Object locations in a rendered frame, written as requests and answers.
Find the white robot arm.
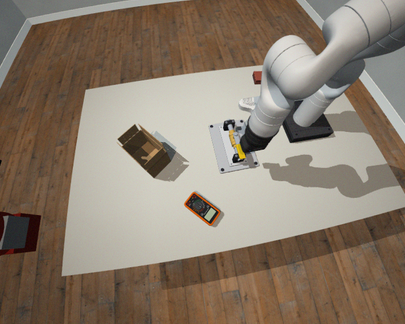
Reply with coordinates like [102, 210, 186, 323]
[255, 0, 405, 127]

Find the orange digital multimeter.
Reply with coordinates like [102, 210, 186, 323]
[184, 192, 220, 226]

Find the brown cardboard box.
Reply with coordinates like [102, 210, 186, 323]
[118, 127, 171, 178]

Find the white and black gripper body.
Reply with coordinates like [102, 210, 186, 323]
[238, 96, 283, 153]

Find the reddish-brown block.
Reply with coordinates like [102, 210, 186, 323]
[252, 71, 262, 84]

